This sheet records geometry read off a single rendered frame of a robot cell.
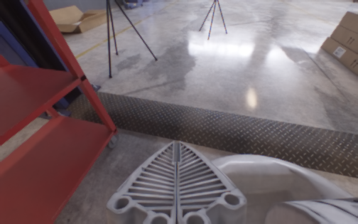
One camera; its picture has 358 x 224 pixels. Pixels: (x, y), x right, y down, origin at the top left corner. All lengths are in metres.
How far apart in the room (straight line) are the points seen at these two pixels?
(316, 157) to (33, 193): 1.43
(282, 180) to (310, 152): 0.60
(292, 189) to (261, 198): 0.10
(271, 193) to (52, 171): 0.89
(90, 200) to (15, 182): 0.32
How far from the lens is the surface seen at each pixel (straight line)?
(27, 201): 0.88
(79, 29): 3.54
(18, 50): 1.22
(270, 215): 0.25
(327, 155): 1.16
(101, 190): 0.87
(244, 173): 0.46
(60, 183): 0.82
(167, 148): 0.16
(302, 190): 0.55
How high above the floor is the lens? 0.76
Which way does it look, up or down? 47 degrees down
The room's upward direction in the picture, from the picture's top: 1 degrees counter-clockwise
